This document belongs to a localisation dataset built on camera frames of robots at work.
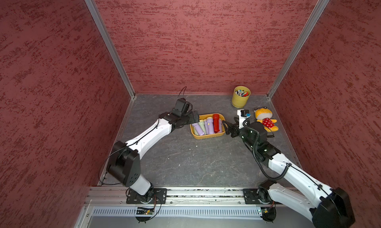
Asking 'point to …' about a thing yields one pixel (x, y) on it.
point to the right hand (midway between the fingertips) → (227, 122)
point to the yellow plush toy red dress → (263, 115)
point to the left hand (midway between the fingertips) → (191, 120)
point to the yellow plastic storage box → (204, 116)
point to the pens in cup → (241, 93)
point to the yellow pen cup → (240, 101)
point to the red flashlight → (216, 123)
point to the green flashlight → (201, 123)
